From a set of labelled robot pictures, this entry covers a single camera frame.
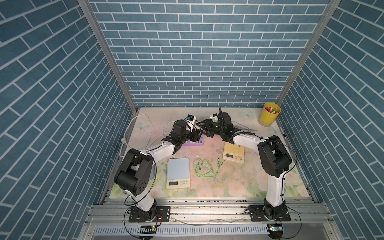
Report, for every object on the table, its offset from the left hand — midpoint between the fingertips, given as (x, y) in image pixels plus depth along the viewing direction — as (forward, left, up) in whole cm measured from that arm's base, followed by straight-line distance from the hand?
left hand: (202, 130), depth 90 cm
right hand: (+2, +3, +2) cm, 4 cm away
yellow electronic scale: (-8, -20, -13) cm, 25 cm away
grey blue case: (-21, +29, -13) cm, 38 cm away
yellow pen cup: (+15, -45, 0) cm, 48 cm away
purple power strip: (0, +1, -12) cm, 12 cm away
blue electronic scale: (-23, +14, -12) cm, 29 cm away
